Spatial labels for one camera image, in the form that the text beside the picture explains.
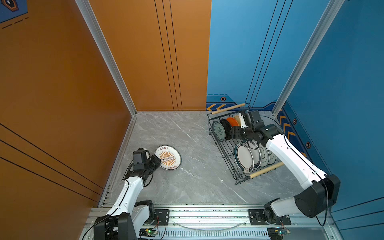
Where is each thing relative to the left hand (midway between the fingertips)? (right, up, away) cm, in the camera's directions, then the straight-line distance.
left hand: (160, 157), depth 87 cm
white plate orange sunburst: (+5, -2, +5) cm, 7 cm away
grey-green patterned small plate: (+36, +15, +13) cm, 41 cm away
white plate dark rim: (+47, +1, -5) cm, 48 cm away
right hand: (+41, +15, -6) cm, 45 cm away
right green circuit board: (+60, -32, -17) cm, 70 cm away
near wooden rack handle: (+52, -3, -17) cm, 55 cm away
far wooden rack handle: (+42, +30, +10) cm, 52 cm away
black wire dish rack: (+40, +4, +10) cm, 41 cm away
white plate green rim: (+55, +3, -4) cm, 55 cm away
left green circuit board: (-2, -32, -16) cm, 36 cm away
